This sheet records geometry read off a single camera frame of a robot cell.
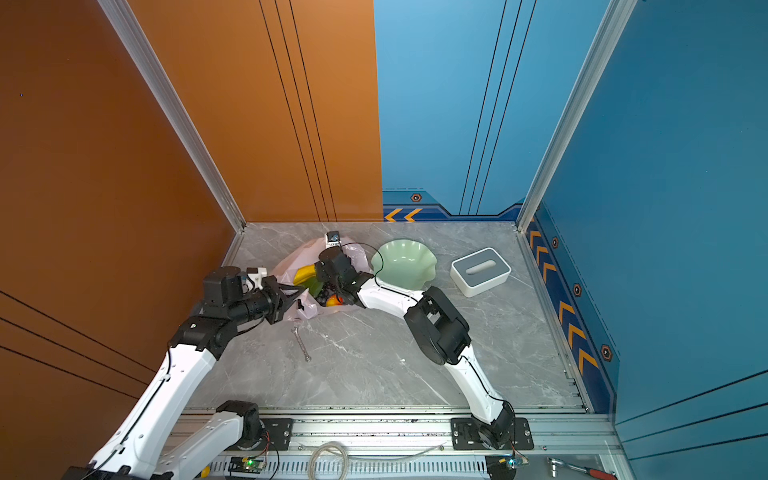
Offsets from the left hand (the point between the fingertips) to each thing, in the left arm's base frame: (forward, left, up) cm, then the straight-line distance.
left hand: (306, 284), depth 73 cm
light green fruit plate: (+26, -26, -24) cm, 44 cm away
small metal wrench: (-9, +3, -25) cm, 27 cm away
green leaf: (+11, +4, -18) cm, 22 cm away
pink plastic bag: (-4, +1, -3) cm, 5 cm away
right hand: (+17, +2, -11) cm, 21 cm away
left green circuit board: (-34, +15, -27) cm, 46 cm away
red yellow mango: (+7, -2, -19) cm, 21 cm away
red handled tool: (-35, -69, -24) cm, 81 cm away
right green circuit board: (-34, -48, -26) cm, 65 cm away
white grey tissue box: (+20, -51, -21) cm, 59 cm away
